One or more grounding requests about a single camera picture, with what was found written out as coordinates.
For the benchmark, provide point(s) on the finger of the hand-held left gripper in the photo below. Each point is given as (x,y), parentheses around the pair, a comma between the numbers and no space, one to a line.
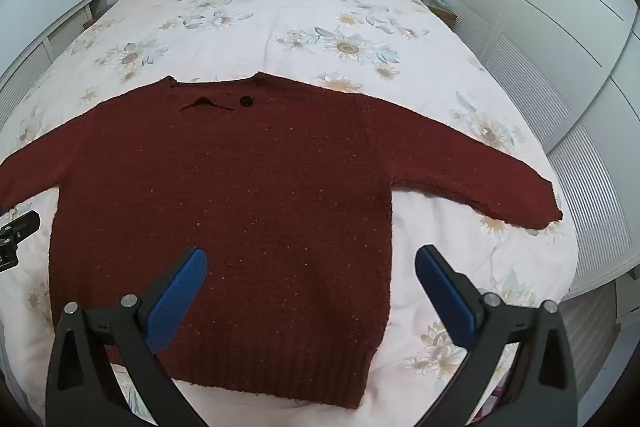
(15,232)

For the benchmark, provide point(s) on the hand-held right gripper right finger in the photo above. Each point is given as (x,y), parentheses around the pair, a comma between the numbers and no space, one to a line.
(445,294)

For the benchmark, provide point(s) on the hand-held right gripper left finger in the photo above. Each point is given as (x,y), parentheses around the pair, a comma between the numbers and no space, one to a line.
(177,294)

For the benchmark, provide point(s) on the dark red knit sweater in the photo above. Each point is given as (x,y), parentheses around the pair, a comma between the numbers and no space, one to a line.
(250,207)

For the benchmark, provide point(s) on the wooden nightstand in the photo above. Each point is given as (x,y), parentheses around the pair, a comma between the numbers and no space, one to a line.
(442,12)

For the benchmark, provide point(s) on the floral white bed blanket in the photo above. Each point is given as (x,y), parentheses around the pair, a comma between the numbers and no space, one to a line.
(280,22)

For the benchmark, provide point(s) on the white slatted wall cabinet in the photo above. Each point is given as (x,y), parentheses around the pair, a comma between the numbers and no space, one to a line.
(65,27)

